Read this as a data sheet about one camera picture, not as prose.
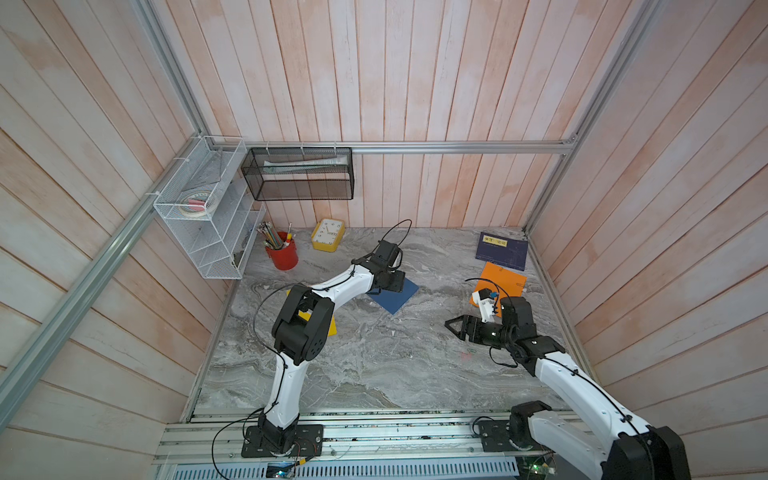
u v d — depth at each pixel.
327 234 1.17
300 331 0.55
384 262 0.77
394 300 1.01
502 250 1.13
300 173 1.04
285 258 1.05
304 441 0.73
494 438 0.73
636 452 0.40
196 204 0.73
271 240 1.01
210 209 0.72
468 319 0.73
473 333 0.72
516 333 0.64
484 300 0.76
